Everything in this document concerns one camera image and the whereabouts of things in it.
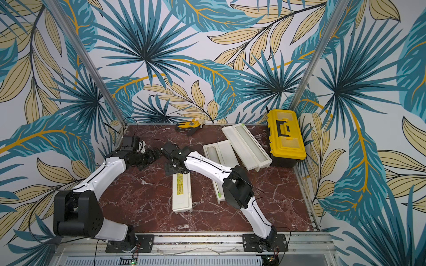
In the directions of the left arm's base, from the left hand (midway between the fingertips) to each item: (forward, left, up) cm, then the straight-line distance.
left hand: (157, 159), depth 87 cm
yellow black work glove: (+33, -13, -10) cm, 37 cm away
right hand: (-4, -10, -3) cm, 11 cm away
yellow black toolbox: (+9, -69, +6) cm, 70 cm away
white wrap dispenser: (-16, -15, -4) cm, 22 cm away
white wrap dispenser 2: (+9, -52, -5) cm, 53 cm away
